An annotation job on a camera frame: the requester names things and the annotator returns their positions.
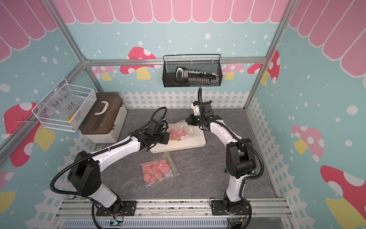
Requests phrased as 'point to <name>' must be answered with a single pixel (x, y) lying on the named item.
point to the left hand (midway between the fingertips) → (167, 138)
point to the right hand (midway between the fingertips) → (185, 119)
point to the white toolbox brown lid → (104, 122)
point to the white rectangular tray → (198, 140)
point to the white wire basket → (86, 97)
